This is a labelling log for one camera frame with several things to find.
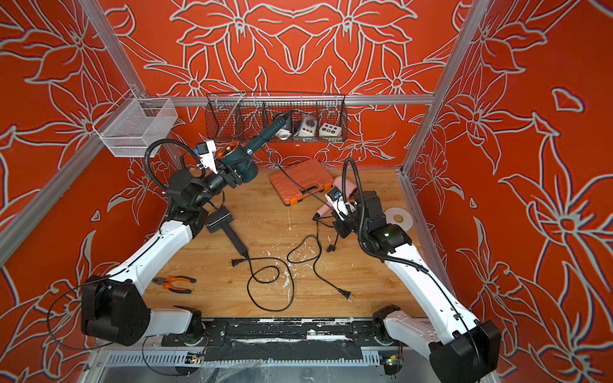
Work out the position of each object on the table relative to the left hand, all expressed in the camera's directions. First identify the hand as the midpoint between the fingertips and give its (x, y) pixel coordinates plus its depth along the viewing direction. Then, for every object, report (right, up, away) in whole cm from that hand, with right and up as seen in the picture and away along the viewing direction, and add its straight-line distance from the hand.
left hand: (246, 155), depth 69 cm
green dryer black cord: (+14, -7, +6) cm, 17 cm away
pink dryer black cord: (+32, -46, +11) cm, 58 cm away
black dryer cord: (-9, -37, +19) cm, 43 cm away
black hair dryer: (-16, -22, +25) cm, 37 cm away
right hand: (+25, -17, +6) cm, 31 cm away
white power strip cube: (+28, +14, +25) cm, 40 cm away
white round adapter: (+19, +15, +22) cm, 32 cm away
